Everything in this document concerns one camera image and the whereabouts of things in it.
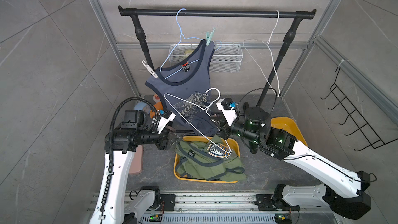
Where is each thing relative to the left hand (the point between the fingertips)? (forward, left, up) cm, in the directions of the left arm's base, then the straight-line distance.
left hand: (176, 133), depth 64 cm
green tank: (-6, -15, -18) cm, 24 cm away
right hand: (+2, -15, +8) cm, 17 cm away
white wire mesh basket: (+56, -28, -1) cm, 62 cm away
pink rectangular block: (-3, +26, -28) cm, 38 cm away
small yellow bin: (+19, -68, -27) cm, 76 cm away
